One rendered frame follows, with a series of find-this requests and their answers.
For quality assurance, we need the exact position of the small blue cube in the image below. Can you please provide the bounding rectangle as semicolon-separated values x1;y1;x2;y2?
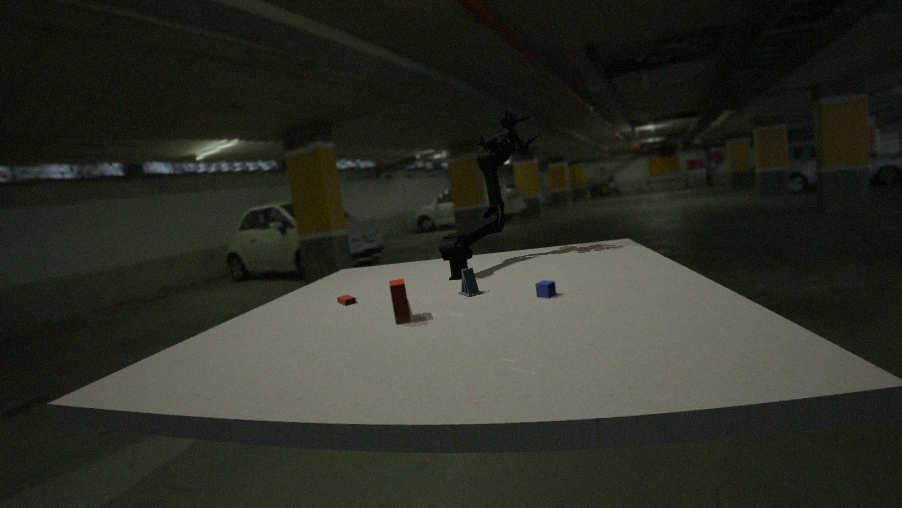
536;281;556;298

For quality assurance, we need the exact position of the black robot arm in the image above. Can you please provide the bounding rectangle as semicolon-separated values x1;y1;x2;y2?
439;133;517;280

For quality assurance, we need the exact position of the brown bar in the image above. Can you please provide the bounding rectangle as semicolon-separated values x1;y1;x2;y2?
389;279;411;324

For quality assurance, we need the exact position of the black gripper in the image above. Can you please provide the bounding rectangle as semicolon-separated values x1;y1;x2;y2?
494;109;541;156

